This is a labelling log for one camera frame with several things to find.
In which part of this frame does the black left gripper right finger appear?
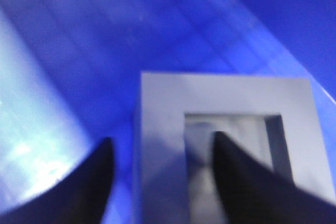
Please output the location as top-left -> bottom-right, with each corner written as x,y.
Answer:
212,131 -> 336,224

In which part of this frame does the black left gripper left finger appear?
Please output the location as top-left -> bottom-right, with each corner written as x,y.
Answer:
0,136 -> 115,224

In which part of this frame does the large blue plastic bin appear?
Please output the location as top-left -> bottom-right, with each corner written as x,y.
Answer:
0,0 -> 336,224

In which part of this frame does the grey block with square hole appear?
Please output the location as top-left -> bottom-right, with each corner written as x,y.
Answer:
131,71 -> 330,224

